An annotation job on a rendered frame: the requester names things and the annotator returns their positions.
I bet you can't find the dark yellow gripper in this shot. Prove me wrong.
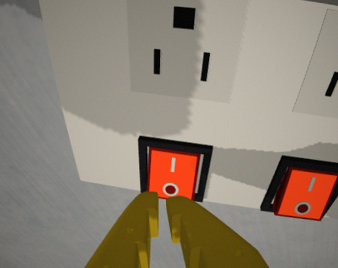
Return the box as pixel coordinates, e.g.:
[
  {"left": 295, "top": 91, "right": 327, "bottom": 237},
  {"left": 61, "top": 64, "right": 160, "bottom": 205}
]
[{"left": 84, "top": 191, "right": 269, "bottom": 268}]

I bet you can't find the white power strip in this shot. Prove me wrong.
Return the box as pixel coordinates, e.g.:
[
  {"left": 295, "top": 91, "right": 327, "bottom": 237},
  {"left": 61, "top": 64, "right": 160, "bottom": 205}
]
[{"left": 39, "top": 0, "right": 338, "bottom": 221}]

